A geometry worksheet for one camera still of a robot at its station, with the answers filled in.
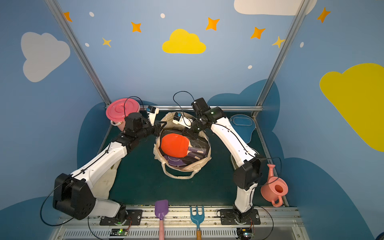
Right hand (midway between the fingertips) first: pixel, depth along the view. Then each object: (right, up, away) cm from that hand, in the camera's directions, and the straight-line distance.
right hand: (187, 130), depth 78 cm
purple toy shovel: (-13, -42, -1) cm, 44 cm away
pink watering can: (+44, -29, -5) cm, 53 cm away
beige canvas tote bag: (-10, +7, +1) cm, 13 cm away
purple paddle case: (+2, -15, +5) cm, 16 cm away
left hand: (-10, +5, +1) cm, 12 cm away
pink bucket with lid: (-47, +14, +20) cm, 53 cm away
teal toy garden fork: (+6, -44, -5) cm, 45 cm away
